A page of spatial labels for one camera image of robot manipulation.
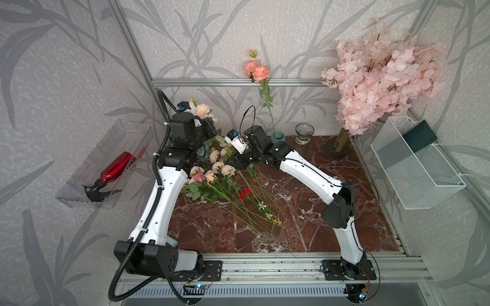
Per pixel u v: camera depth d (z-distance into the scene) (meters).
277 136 0.97
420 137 0.70
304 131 0.99
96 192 0.59
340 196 0.51
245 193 0.91
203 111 0.65
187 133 0.50
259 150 0.60
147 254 0.37
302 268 0.75
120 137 0.77
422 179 0.59
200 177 0.94
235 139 0.68
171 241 0.79
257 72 0.79
